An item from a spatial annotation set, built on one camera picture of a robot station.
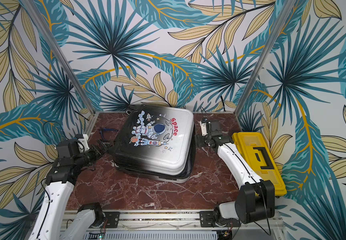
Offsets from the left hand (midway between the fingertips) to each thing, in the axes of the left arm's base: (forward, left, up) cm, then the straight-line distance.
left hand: (108, 148), depth 74 cm
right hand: (+12, -49, -6) cm, 51 cm away
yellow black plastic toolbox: (+5, -75, -5) cm, 76 cm away
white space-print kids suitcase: (+4, -24, 0) cm, 24 cm away
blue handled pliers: (+28, +17, -21) cm, 39 cm away
